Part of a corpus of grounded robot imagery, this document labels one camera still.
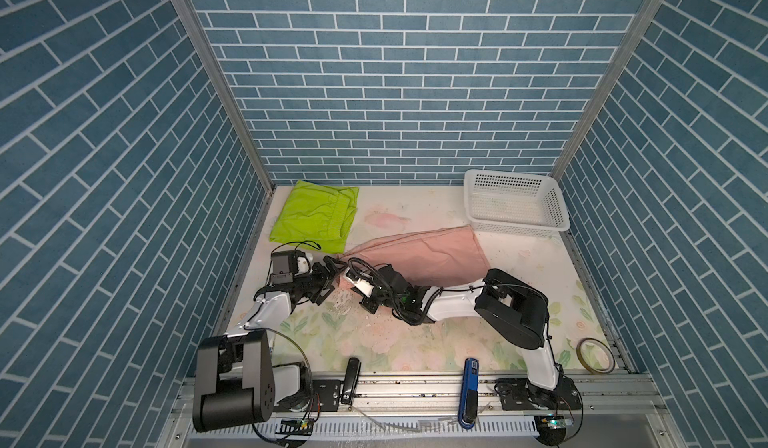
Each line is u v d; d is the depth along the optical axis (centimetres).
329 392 74
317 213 107
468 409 69
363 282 75
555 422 72
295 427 72
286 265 69
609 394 76
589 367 79
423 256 100
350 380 73
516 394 74
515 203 116
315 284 78
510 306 55
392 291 68
